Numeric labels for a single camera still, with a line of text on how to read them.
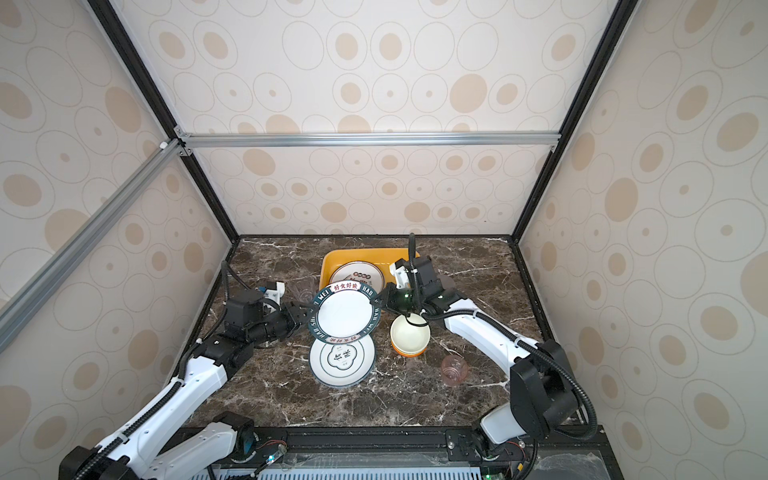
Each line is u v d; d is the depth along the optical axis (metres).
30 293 0.53
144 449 0.41
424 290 0.64
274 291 0.73
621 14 0.68
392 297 0.71
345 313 0.81
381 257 1.15
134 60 0.74
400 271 0.77
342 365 0.86
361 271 1.07
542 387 0.43
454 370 0.85
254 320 0.62
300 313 0.70
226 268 1.20
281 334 0.69
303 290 1.03
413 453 0.73
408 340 0.87
